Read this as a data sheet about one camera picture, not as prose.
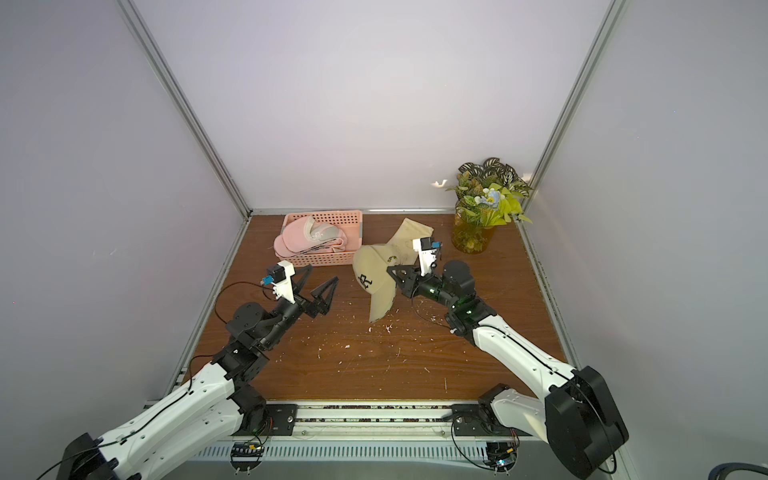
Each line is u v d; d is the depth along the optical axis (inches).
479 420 25.8
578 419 15.4
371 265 31.1
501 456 28.0
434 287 25.6
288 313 24.8
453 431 29.1
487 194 36.4
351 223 44.8
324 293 25.3
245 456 28.3
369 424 29.1
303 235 41.5
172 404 18.8
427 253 26.8
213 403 20.4
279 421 28.7
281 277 23.6
